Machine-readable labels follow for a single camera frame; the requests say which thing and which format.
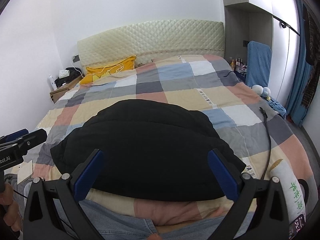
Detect blue cloth on floor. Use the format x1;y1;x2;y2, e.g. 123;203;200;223
266;98;287;120

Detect cream quilted headboard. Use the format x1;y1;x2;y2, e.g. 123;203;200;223
77;20;225;67

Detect white paper on floor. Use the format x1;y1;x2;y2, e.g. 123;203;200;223
17;160;33;184

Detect black cable on bed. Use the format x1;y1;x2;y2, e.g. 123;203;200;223
258;106;273;181

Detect white tissue box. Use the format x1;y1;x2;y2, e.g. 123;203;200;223
59;69;70;79

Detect blue curtain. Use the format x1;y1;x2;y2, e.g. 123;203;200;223
286;0;312;127

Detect wall power socket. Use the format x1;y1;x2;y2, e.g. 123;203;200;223
72;55;80;63

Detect plaid patchwork bed quilt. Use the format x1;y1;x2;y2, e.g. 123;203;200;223
29;55;318;215

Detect grey white wardrobe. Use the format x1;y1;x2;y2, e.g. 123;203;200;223
223;0;300;106

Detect bottles on side shelf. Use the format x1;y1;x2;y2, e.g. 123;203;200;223
229;57;247;75

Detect white spray bottle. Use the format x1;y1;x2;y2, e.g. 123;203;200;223
48;75;57;90

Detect white blue plush toy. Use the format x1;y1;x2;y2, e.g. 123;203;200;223
252;85;271;98

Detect black bag on nightstand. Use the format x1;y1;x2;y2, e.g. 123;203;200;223
54;67;82;88

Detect yellow pillow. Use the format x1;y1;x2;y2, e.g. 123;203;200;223
80;55;136;85

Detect person's left hand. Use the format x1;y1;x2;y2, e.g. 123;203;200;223
1;183;22;232

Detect hanging plaid clothes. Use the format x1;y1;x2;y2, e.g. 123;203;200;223
302;5;319;108

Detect black puffer jacket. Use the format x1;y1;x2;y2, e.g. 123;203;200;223
50;99;245;202

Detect wooden nightstand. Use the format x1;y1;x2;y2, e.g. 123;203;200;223
50;77;82;103

